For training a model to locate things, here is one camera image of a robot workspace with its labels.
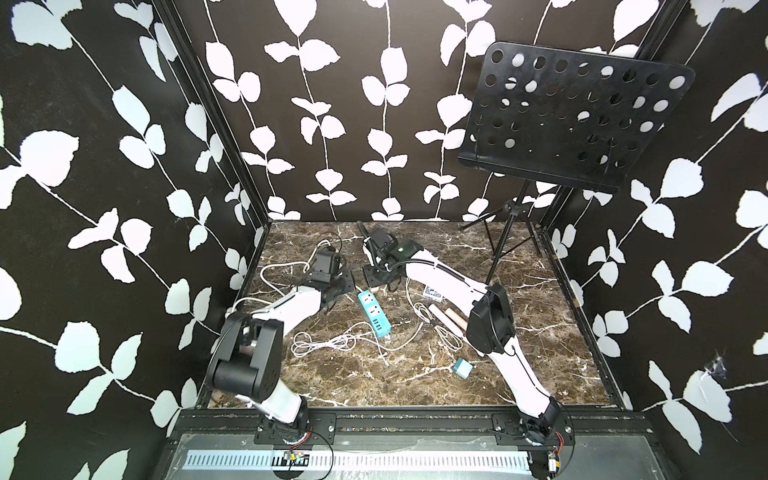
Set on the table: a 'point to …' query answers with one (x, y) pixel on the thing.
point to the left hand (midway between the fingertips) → (352, 274)
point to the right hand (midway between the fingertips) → (365, 276)
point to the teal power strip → (380, 324)
